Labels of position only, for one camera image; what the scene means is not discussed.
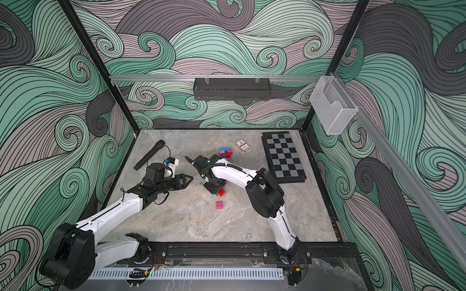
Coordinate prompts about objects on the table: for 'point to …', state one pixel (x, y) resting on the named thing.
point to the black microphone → (159, 144)
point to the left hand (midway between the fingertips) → (189, 177)
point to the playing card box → (243, 145)
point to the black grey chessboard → (286, 162)
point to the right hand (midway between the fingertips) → (220, 187)
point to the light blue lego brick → (224, 149)
